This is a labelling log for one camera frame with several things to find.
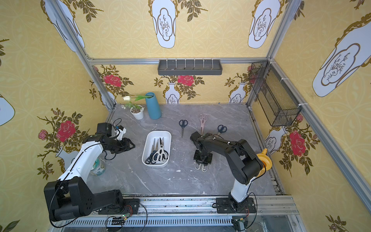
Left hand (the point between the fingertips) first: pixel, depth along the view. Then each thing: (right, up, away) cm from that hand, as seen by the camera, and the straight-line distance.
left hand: (130, 146), depth 84 cm
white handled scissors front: (+42, -12, +2) cm, 44 cm away
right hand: (+40, -13, +6) cm, 42 cm away
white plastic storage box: (+9, +4, +14) cm, 17 cm away
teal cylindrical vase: (+9, +25, +19) cm, 33 cm away
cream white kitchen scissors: (+17, -6, +6) cm, 19 cm away
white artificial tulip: (+1, +30, +11) cm, 32 cm away
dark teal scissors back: (+30, +12, +25) cm, 41 cm away
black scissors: (+10, -9, +4) cm, 14 cm away
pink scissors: (+45, +16, +26) cm, 55 cm away
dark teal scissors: (+58, +8, +22) cm, 63 cm away
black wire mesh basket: (+80, +24, -9) cm, 84 cm away
